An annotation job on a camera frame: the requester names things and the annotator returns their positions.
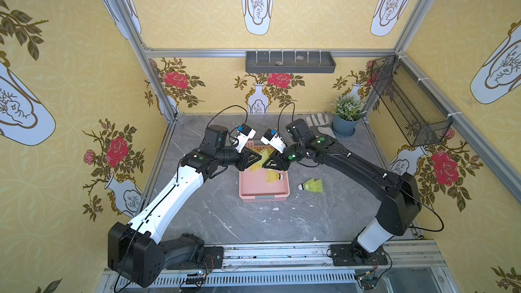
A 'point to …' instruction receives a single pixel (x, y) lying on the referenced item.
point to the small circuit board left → (196, 278)
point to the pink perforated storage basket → (263, 185)
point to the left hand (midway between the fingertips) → (261, 157)
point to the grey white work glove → (320, 124)
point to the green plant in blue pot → (347, 112)
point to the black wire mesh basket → (422, 120)
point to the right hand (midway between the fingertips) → (265, 166)
